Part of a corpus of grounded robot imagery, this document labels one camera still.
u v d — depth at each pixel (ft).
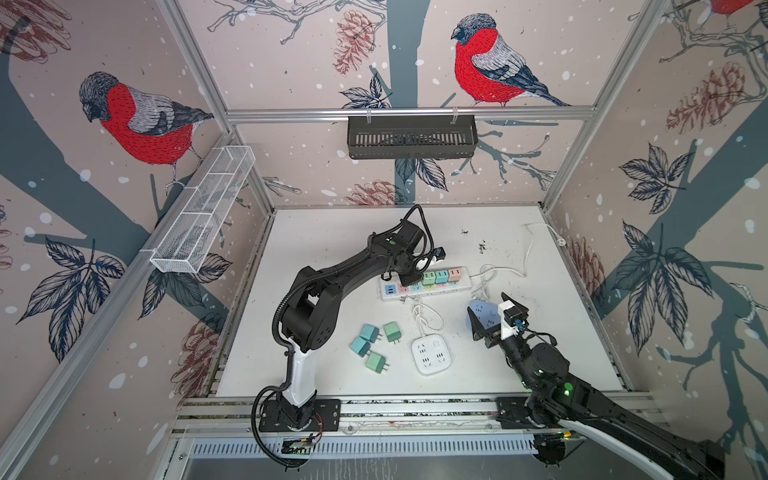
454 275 3.03
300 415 2.09
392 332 2.82
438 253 2.63
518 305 2.30
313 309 1.66
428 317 2.96
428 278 3.03
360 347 2.73
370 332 2.81
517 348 2.11
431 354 2.68
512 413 2.39
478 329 2.21
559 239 3.74
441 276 3.03
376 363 2.63
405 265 2.54
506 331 2.09
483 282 3.21
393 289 3.09
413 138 3.47
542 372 1.82
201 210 2.55
